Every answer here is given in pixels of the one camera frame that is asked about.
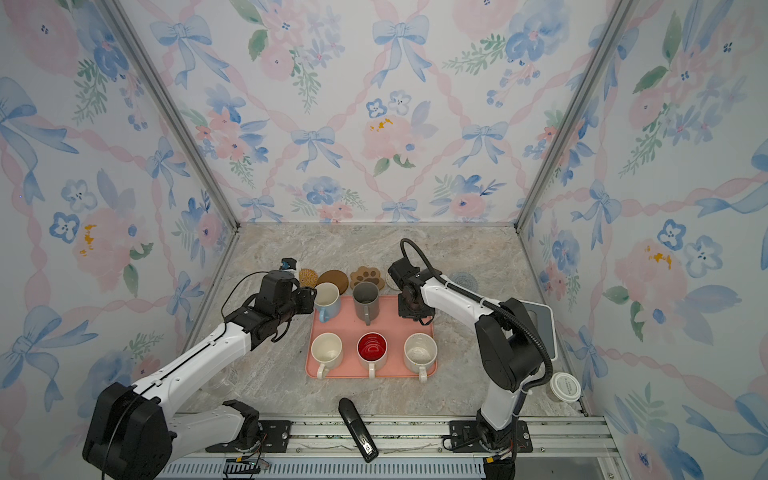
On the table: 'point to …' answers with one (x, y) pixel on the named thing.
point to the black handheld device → (358, 429)
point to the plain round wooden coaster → (336, 277)
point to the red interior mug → (372, 350)
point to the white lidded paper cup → (564, 387)
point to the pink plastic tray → (395, 329)
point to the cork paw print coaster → (365, 274)
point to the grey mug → (366, 301)
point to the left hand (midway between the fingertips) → (311, 288)
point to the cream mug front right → (420, 353)
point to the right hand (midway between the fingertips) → (412, 309)
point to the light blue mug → (327, 299)
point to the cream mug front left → (327, 351)
